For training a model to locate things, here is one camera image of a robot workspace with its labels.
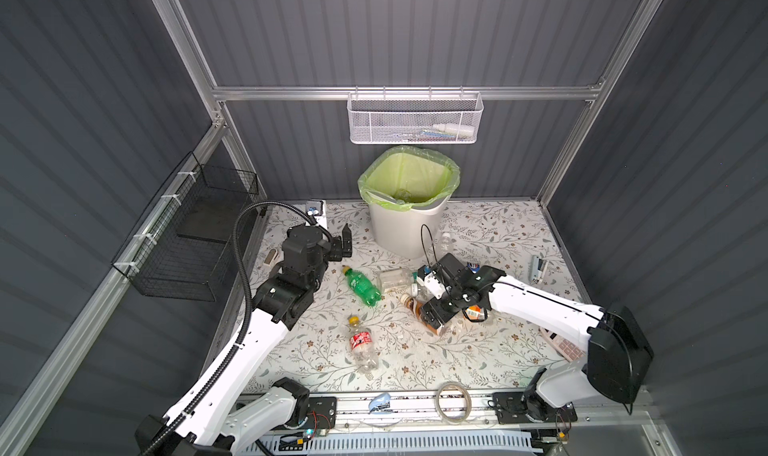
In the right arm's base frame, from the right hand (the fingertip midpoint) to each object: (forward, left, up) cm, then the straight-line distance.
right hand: (436, 310), depth 83 cm
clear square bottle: (+14, +10, -6) cm, 18 cm away
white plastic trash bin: (+20, +8, +10) cm, 24 cm away
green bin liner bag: (+44, +9, +11) cm, 46 cm away
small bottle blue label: (0, -6, +23) cm, 23 cm away
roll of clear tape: (-20, -7, -7) cm, 23 cm away
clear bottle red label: (-8, +21, -1) cm, 22 cm away
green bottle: (+9, +22, -3) cm, 24 cm away
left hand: (+10, +27, +25) cm, 39 cm away
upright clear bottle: (+27, -6, -6) cm, 29 cm away
